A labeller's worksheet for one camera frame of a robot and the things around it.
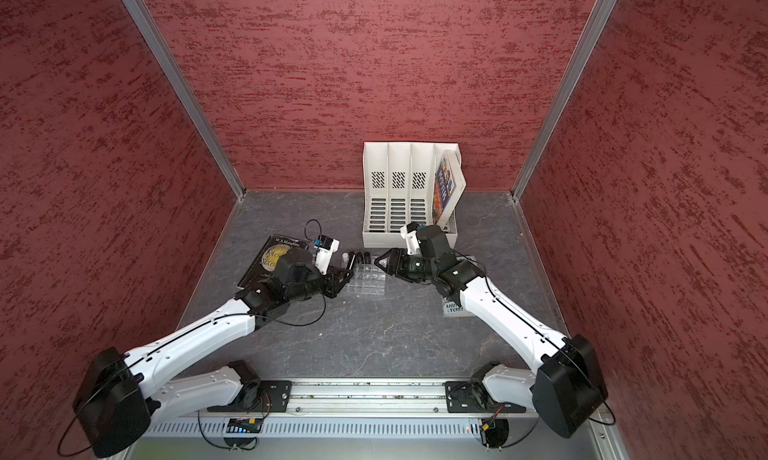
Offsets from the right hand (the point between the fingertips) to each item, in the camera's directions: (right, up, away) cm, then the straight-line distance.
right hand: (380, 270), depth 76 cm
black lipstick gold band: (-5, +1, +15) cm, 16 cm away
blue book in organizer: (+21, +25, +22) cm, 39 cm away
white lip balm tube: (-11, +2, +14) cm, 18 cm away
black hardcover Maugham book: (-40, -1, +21) cm, 45 cm away
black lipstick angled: (-10, +1, +15) cm, 18 cm away
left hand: (-9, -3, +2) cm, 9 cm away
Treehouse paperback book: (+21, -14, +11) cm, 27 cm away
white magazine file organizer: (+6, +26, +40) cm, 48 cm away
